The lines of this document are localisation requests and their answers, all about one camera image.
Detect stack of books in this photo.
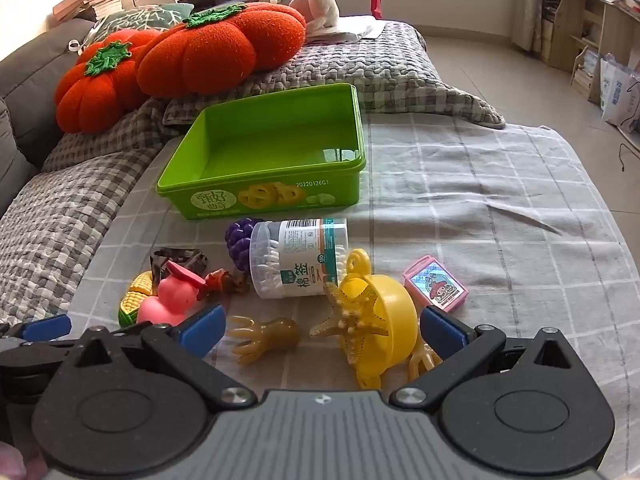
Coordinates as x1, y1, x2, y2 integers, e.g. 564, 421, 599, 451
52, 0, 123, 23

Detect white grid sheet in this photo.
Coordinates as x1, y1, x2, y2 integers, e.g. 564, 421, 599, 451
65, 110, 631, 411

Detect small brown orange figurine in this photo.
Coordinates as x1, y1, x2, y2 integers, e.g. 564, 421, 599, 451
202, 269, 251, 301

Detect yellow orange toy fruit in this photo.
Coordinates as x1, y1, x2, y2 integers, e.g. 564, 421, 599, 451
327, 248, 418, 390

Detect clear cotton swab jar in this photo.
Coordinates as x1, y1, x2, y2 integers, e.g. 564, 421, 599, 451
250, 217, 349, 301

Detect white shopping bag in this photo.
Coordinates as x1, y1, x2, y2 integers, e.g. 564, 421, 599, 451
600, 52, 640, 133

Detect person's left hand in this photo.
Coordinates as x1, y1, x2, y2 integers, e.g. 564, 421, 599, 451
0, 442, 48, 480

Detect small orange pumpkin pillow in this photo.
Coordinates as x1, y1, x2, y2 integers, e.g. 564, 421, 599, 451
54, 29, 163, 134

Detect white paper sheet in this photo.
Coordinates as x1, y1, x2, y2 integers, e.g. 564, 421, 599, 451
305, 15, 387, 43

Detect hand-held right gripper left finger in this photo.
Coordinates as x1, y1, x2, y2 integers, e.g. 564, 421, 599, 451
65, 304, 257, 408

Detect toy corn cob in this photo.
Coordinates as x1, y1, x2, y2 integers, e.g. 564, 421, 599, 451
118, 270, 156, 326

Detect brown tortoiseshell hair clip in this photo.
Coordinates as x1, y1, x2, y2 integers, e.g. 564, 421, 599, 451
150, 246, 208, 286

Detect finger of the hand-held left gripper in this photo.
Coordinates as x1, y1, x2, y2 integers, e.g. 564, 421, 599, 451
0, 342, 76, 403
0, 314, 72, 348

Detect large orange pumpkin pillow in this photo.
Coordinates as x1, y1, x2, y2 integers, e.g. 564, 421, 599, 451
136, 2, 307, 98

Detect leaf patterned pillow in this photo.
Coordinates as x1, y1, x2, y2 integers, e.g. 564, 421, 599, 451
82, 2, 196, 48

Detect purple toy grapes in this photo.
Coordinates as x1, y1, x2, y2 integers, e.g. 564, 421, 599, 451
224, 217, 266, 276

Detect black cable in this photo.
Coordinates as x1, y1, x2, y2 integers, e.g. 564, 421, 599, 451
617, 142, 640, 173

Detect amber toy octopus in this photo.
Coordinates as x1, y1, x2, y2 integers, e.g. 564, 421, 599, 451
226, 315, 302, 367
407, 340, 443, 381

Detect pink plush toy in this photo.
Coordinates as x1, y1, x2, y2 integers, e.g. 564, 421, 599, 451
289, 0, 341, 36

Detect grey sofa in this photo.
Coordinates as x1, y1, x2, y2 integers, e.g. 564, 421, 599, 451
0, 17, 96, 216

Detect green plastic box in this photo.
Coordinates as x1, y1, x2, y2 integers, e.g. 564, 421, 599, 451
156, 82, 367, 221

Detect wooden shelf unit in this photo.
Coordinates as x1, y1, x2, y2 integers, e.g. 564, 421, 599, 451
540, 0, 640, 101

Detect grey checked blanket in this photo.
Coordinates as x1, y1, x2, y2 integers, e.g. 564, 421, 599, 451
0, 20, 506, 326

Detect toy starfish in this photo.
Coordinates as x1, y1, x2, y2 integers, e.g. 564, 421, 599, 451
309, 281, 391, 366

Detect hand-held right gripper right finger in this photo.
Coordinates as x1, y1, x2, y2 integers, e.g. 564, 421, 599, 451
390, 306, 583, 408

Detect pink toy card case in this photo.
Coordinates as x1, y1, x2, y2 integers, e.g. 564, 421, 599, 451
403, 255, 469, 313

